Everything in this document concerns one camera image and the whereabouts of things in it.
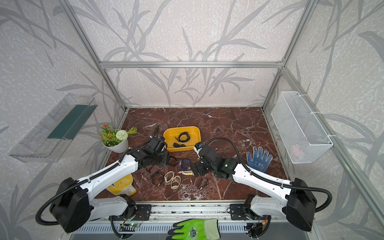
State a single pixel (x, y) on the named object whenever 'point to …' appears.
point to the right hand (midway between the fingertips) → (197, 162)
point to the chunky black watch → (176, 145)
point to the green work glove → (195, 229)
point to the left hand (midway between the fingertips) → (166, 158)
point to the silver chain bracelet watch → (187, 186)
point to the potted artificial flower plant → (116, 140)
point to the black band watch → (157, 178)
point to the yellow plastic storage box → (181, 139)
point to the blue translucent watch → (185, 164)
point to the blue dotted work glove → (258, 162)
